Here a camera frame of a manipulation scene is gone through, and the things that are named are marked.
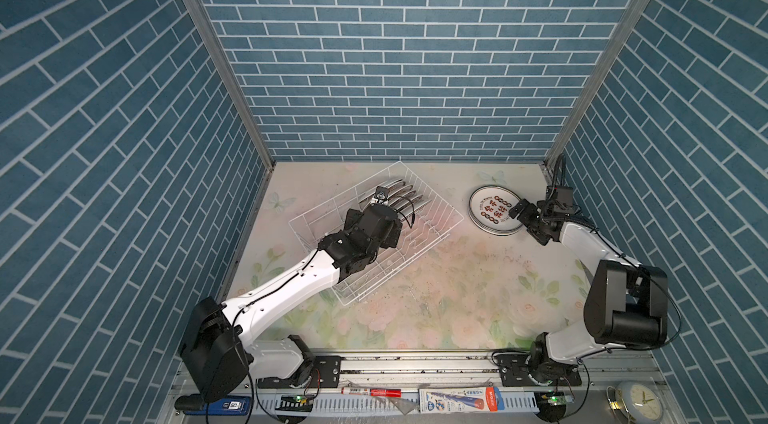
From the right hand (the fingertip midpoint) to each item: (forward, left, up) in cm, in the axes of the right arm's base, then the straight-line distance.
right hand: (519, 213), depth 93 cm
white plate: (+6, +7, -7) cm, 12 cm away
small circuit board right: (-47, -4, -11) cm, 48 cm away
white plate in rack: (-4, +33, +6) cm, 34 cm away
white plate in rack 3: (0, +39, +6) cm, 39 cm away
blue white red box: (-49, +20, -9) cm, 54 cm away
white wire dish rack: (-4, +29, -2) cm, 30 cm away
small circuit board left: (-53, +58, -12) cm, 79 cm away
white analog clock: (-46, -21, -7) cm, 51 cm away
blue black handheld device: (-55, +78, -2) cm, 96 cm away
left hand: (-12, +42, +10) cm, 45 cm away
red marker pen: (-49, +39, -8) cm, 63 cm away
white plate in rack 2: (-16, +35, +24) cm, 45 cm away
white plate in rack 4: (-5, +42, +15) cm, 45 cm away
